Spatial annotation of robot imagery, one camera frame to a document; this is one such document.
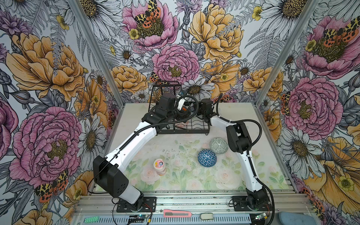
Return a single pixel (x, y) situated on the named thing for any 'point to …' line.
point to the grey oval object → (206, 216)
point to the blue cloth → (286, 218)
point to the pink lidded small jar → (160, 166)
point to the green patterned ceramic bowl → (219, 145)
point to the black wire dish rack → (196, 126)
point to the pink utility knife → (171, 213)
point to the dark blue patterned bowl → (207, 158)
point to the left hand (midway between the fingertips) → (182, 111)
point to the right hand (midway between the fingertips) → (191, 104)
